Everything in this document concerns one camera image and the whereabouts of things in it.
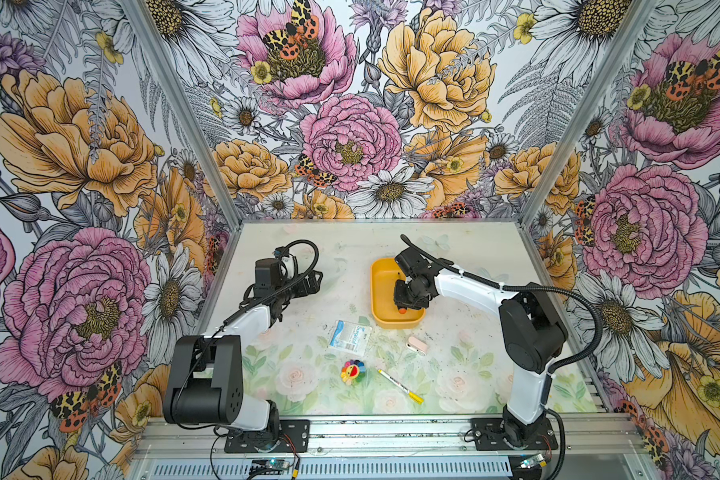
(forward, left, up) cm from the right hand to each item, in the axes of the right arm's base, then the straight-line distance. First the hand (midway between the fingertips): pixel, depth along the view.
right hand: (400, 310), depth 92 cm
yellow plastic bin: (+14, +4, -1) cm, 15 cm away
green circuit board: (-37, +32, -5) cm, 49 cm away
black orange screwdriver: (-1, 0, +2) cm, 2 cm away
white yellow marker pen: (-21, +2, -4) cm, 21 cm away
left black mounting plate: (-32, +30, -3) cm, 44 cm away
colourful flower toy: (-17, +14, -3) cm, 22 cm away
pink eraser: (-10, -4, -2) cm, 11 cm away
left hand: (+7, +27, +5) cm, 28 cm away
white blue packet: (-6, +15, -5) cm, 17 cm away
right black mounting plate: (-32, -20, -4) cm, 38 cm away
